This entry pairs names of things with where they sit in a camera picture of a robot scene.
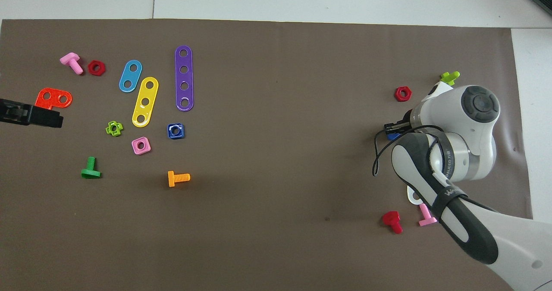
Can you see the white curved five-hole plate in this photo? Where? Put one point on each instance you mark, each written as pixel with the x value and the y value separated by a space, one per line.
pixel 414 202

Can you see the blue square plastic nut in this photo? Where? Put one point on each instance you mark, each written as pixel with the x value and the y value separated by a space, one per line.
pixel 170 136

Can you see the yellow three-hole plastic plate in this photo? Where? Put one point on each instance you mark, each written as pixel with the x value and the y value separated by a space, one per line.
pixel 147 93

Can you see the purple four-hole plastic plate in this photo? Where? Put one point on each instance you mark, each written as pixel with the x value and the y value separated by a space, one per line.
pixel 184 77

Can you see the brown table mat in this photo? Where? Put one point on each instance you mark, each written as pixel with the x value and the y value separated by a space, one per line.
pixel 276 222

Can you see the orange plastic screw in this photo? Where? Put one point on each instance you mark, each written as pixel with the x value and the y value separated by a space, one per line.
pixel 181 178

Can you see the blue triangular-head plastic screw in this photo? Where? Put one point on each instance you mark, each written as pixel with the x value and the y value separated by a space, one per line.
pixel 391 137

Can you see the pink square plastic nut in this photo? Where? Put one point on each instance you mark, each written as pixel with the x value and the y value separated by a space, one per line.
pixel 136 149

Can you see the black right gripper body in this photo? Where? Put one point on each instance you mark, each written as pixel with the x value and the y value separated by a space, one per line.
pixel 404 127

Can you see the pink plastic screw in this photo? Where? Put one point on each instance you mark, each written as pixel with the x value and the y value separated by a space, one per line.
pixel 427 221
pixel 70 59

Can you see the lime green cross-head screw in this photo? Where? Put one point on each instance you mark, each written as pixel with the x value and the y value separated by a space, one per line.
pixel 450 76

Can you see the red hexagonal plastic nut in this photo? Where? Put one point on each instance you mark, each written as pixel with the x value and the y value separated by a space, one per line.
pixel 397 96
pixel 90 69

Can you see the lime green cross-shaped nut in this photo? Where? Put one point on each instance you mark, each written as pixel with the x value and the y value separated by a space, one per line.
pixel 109 129

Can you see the orange-red heart-shaped plastic plate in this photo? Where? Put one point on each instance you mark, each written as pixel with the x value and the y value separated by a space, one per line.
pixel 44 99

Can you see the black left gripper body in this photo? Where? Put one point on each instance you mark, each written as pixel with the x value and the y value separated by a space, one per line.
pixel 15 112

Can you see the red plastic screw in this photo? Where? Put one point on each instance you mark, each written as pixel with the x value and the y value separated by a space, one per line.
pixel 391 217

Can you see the dark green plastic screw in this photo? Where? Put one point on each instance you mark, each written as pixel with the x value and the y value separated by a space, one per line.
pixel 90 173

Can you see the blue two-hole plastic plate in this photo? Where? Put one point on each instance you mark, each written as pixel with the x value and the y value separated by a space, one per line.
pixel 131 76

